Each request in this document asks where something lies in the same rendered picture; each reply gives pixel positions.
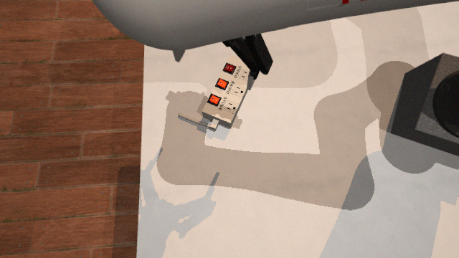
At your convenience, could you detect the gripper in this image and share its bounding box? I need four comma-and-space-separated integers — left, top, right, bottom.
173, 34, 273, 90

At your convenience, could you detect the beige power strip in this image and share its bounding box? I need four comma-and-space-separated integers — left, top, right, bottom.
179, 55, 250, 130

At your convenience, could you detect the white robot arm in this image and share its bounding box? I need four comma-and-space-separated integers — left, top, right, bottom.
92, 0, 459, 138

